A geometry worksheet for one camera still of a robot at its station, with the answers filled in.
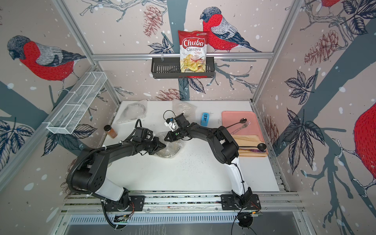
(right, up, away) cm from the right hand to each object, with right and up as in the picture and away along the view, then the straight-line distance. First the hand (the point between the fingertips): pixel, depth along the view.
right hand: (165, 139), depth 93 cm
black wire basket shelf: (+2, +47, +2) cm, 48 cm away
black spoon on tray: (+56, +12, +14) cm, 59 cm away
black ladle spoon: (+63, -5, 0) cm, 63 cm away
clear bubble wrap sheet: (+4, -6, -1) cm, 7 cm away
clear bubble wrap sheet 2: (-29, +19, +20) cm, 40 cm away
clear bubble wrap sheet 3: (+8, +22, +19) cm, 30 cm away
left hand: (+3, -1, -3) cm, 4 cm away
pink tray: (+46, +13, +16) cm, 50 cm away
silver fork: (+57, +8, +12) cm, 58 cm away
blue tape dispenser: (+27, +13, +14) cm, 33 cm away
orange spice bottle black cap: (-36, +4, +3) cm, 37 cm away
